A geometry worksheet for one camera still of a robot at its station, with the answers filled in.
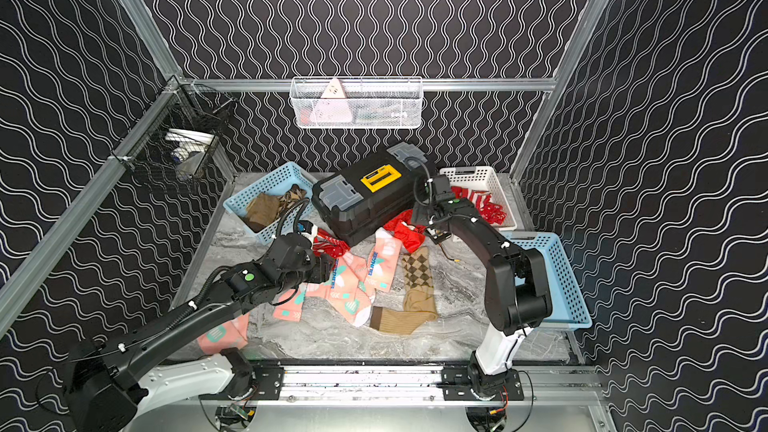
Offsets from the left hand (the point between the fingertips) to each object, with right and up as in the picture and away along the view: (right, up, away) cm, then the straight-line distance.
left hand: (326, 256), depth 78 cm
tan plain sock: (+25, -16, +9) cm, 31 cm away
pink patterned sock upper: (+15, -4, +16) cm, 23 cm away
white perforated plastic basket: (+53, +23, +39) cm, 70 cm away
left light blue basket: (-27, +21, +36) cm, 50 cm away
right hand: (+28, +10, +16) cm, 34 cm away
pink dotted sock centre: (+4, -12, +12) cm, 17 cm away
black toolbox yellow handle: (+6, +13, +11) cm, 18 cm away
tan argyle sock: (-18, +17, +29) cm, 38 cm away
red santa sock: (+24, +2, +20) cm, 31 cm away
